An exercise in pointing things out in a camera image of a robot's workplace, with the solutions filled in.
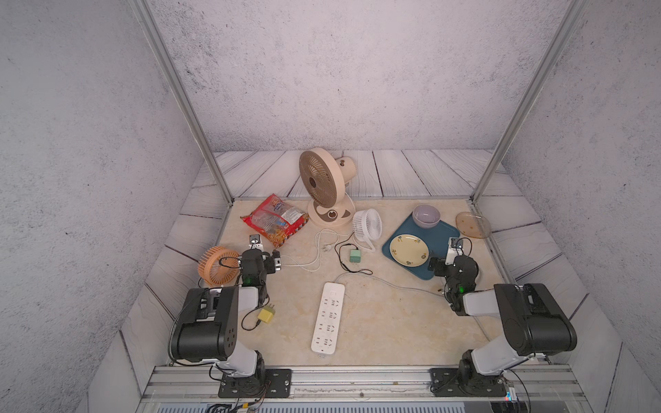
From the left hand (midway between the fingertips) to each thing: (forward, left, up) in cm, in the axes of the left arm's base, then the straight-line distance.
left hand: (265, 250), depth 95 cm
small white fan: (+6, -37, +4) cm, 38 cm away
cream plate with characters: (+3, -54, -6) cm, 55 cm away
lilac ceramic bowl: (+19, -65, -4) cm, 68 cm away
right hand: (-2, -66, +1) cm, 66 cm away
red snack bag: (+17, -2, -2) cm, 17 cm away
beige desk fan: (+17, -22, +19) cm, 34 cm away
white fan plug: (+5, -23, -6) cm, 24 cm away
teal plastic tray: (+8, -67, -5) cm, 67 cm away
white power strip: (-25, -23, -5) cm, 34 cm away
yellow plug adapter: (-21, -3, -5) cm, 22 cm away
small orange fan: (-16, +6, +17) cm, 24 cm away
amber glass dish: (+15, -84, -7) cm, 86 cm away
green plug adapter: (+1, -33, -6) cm, 34 cm away
